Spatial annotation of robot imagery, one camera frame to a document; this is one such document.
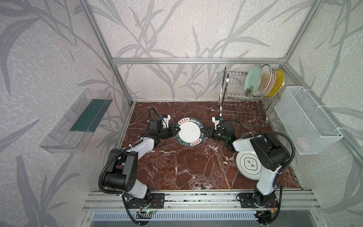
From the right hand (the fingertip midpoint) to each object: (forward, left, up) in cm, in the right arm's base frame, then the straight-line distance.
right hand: (200, 126), depth 91 cm
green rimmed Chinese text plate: (-3, +6, -2) cm, 7 cm away
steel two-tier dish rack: (+25, -30, -9) cm, 40 cm away
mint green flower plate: (+22, -33, +20) cm, 45 cm away
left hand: (-1, +12, +3) cm, 12 cm away
